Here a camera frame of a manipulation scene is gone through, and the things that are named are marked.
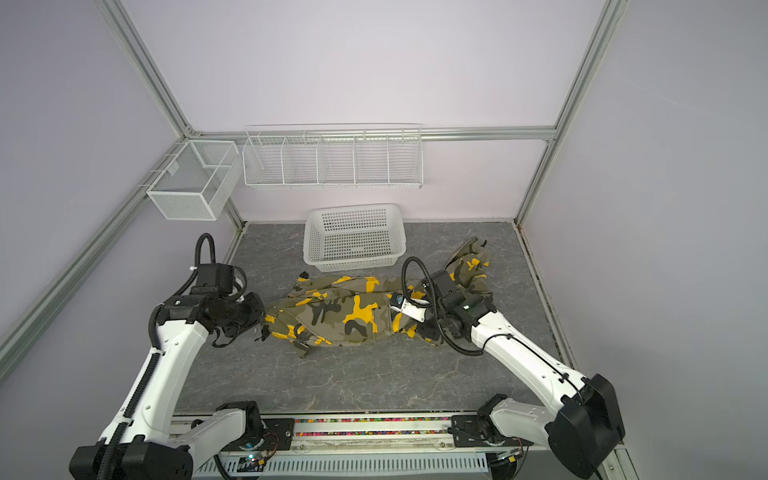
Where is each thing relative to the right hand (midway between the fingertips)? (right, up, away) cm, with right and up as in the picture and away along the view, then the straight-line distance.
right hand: (420, 315), depth 81 cm
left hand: (-40, 0, -4) cm, 41 cm away
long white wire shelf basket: (-29, +51, +22) cm, 63 cm away
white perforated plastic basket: (-22, +23, +35) cm, 47 cm away
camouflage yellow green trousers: (-12, 0, +6) cm, 13 cm away
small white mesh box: (-74, +41, +21) cm, 87 cm away
